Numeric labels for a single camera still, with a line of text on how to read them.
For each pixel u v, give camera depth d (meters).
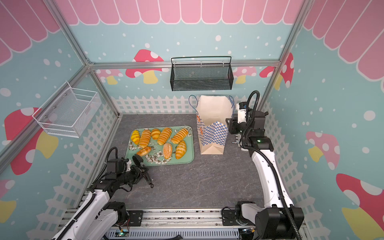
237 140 1.03
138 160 0.89
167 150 0.94
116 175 0.64
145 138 1.03
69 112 1.14
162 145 0.98
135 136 1.03
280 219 0.37
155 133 1.03
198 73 0.94
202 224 0.74
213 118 1.08
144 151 0.93
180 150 0.95
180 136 1.02
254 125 0.54
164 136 1.02
